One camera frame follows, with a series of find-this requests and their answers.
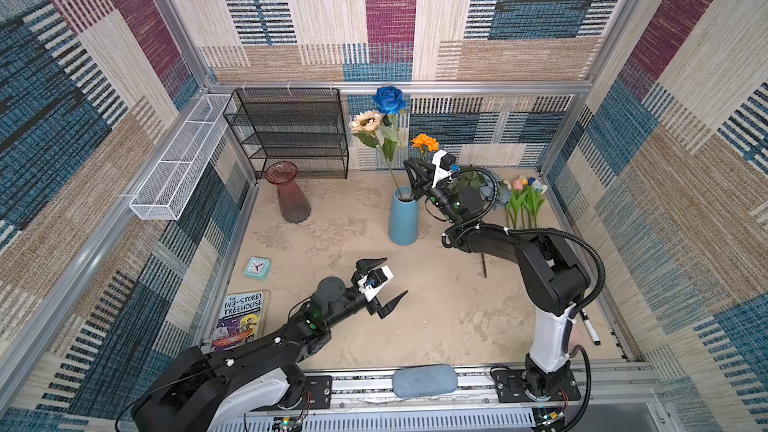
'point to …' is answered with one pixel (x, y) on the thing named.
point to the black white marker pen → (593, 334)
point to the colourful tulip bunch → (525, 196)
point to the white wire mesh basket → (169, 187)
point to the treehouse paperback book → (243, 317)
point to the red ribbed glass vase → (293, 201)
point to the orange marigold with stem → (424, 143)
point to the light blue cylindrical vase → (403, 222)
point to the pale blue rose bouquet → (472, 177)
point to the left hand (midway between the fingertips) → (394, 270)
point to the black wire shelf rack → (304, 127)
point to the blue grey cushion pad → (417, 381)
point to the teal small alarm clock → (258, 267)
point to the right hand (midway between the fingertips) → (406, 161)
